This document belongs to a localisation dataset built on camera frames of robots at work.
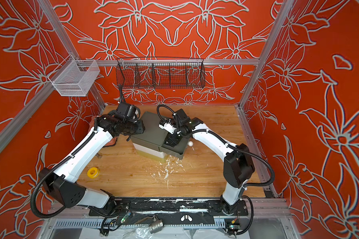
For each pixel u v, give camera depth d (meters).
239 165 0.45
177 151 0.73
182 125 0.64
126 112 0.57
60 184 0.38
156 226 0.66
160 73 0.98
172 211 0.73
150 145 0.74
